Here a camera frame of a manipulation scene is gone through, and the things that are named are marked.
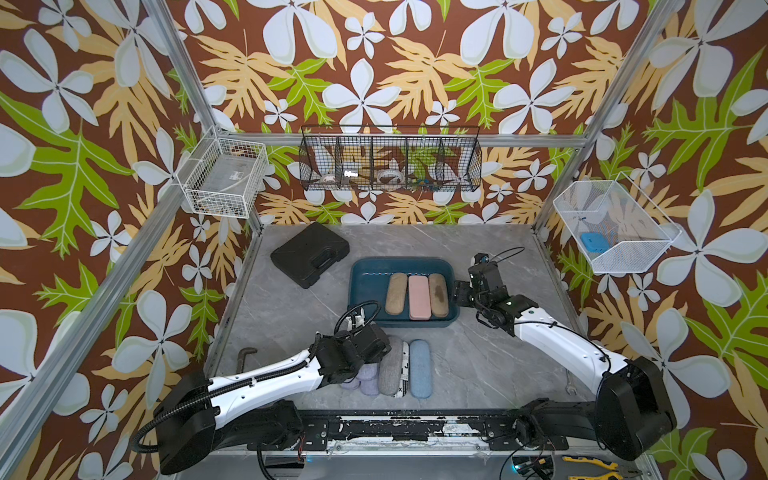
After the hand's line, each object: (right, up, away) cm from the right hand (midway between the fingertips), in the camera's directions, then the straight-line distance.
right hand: (460, 285), depth 87 cm
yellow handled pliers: (+28, -42, -20) cm, 54 cm away
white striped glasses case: (-17, -23, -6) cm, 29 cm away
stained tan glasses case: (-5, -4, +9) cm, 11 cm away
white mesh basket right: (+43, +17, -5) cm, 46 cm away
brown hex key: (-65, -21, -1) cm, 68 cm away
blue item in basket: (+35, +13, -7) cm, 38 cm away
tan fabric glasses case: (-18, -3, +9) cm, 21 cm away
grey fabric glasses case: (-21, -21, -9) cm, 31 cm away
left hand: (-25, -15, -6) cm, 30 cm away
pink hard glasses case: (-11, -5, +9) cm, 15 cm away
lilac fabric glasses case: (-27, -23, -12) cm, 37 cm away
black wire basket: (-21, +41, +10) cm, 47 cm away
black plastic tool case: (-51, +9, +17) cm, 55 cm away
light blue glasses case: (-13, -23, -5) cm, 26 cm away
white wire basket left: (-69, +32, -2) cm, 76 cm away
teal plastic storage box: (-28, +1, +17) cm, 33 cm away
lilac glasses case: (-31, -26, -7) cm, 42 cm away
